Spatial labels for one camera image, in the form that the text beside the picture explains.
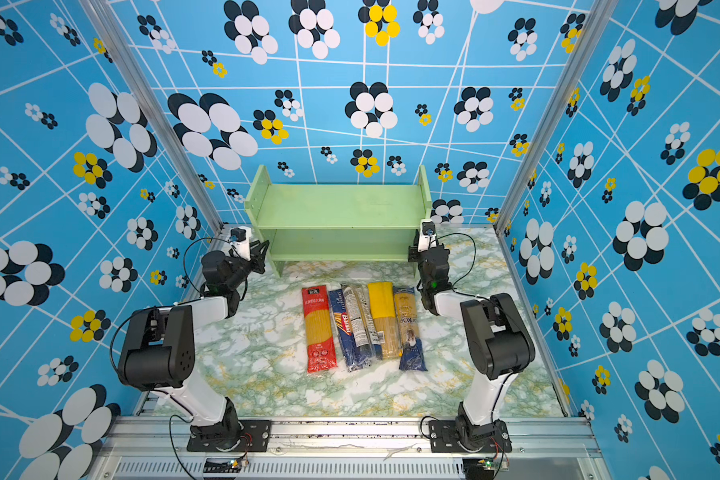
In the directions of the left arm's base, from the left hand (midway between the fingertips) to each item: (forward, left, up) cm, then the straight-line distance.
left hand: (267, 240), depth 90 cm
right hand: (+3, -49, +2) cm, 49 cm away
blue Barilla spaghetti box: (-30, -27, -16) cm, 43 cm away
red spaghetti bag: (-29, -17, -16) cm, 37 cm away
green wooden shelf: (-1, -23, +9) cm, 24 cm away
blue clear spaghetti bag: (-28, -44, -16) cm, 55 cm away
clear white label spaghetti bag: (-24, -31, -14) cm, 42 cm away
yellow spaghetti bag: (-10, -35, -16) cm, 40 cm away
